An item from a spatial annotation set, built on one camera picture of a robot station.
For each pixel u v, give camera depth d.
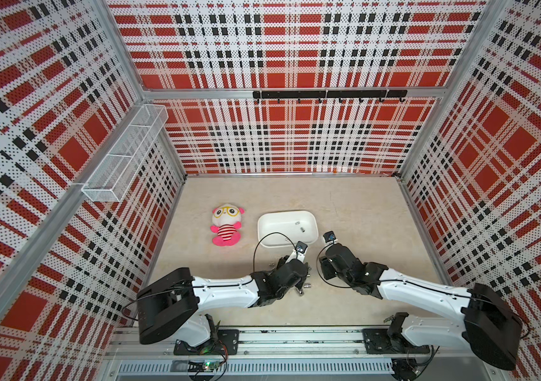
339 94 0.90
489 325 0.41
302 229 1.01
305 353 0.73
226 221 0.95
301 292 0.82
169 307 0.43
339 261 0.63
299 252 0.71
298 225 1.02
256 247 0.94
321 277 0.74
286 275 0.60
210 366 0.69
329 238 0.73
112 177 0.69
